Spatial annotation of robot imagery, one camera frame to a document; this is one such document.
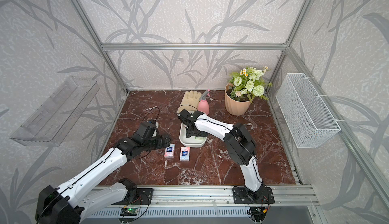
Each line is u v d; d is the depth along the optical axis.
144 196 0.73
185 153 0.85
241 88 0.87
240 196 0.73
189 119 0.66
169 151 0.87
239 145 0.50
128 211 0.71
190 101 1.14
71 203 0.39
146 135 0.62
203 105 0.97
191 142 0.89
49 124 0.65
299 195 0.77
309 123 0.59
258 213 0.72
